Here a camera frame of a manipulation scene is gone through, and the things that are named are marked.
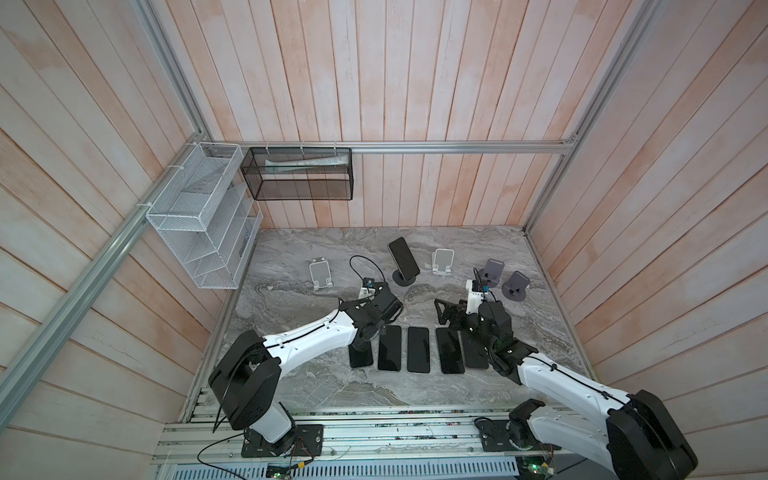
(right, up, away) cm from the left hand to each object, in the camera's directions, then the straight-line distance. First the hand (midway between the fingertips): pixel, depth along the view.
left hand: (363, 321), depth 85 cm
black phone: (+13, +19, +15) cm, 27 cm away
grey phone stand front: (+44, +13, +15) cm, 48 cm away
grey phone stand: (+51, +8, +13) cm, 53 cm away
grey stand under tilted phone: (+12, +11, +16) cm, 23 cm away
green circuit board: (+42, -32, -15) cm, 55 cm away
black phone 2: (+17, -10, +4) cm, 20 cm away
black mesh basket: (-24, +49, +21) cm, 59 cm away
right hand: (+24, +6, -1) cm, 25 cm away
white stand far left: (-16, +13, +18) cm, 27 cm away
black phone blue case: (-1, -11, +1) cm, 11 cm away
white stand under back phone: (+28, +17, +22) cm, 40 cm away
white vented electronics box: (+10, -32, -16) cm, 37 cm away
